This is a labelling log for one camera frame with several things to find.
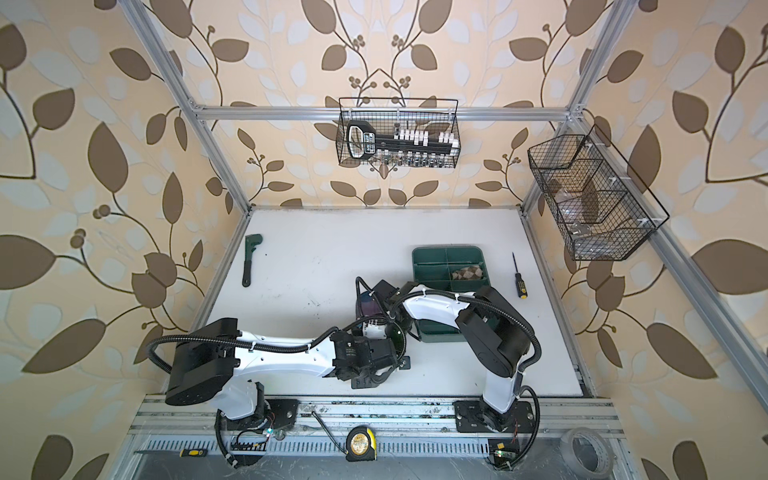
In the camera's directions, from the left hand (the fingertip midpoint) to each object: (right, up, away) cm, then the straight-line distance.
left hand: (376, 364), depth 80 cm
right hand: (+2, +1, +2) cm, 3 cm away
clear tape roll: (+51, -16, -11) cm, 54 cm away
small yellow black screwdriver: (-42, -16, -11) cm, 47 cm away
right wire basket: (+57, +42, -8) cm, 71 cm away
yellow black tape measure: (-3, -13, -13) cm, 18 cm away
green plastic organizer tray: (+23, +24, +15) cm, 36 cm away
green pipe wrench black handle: (-49, +33, +28) cm, 65 cm away
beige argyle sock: (+28, +23, +13) cm, 39 cm away
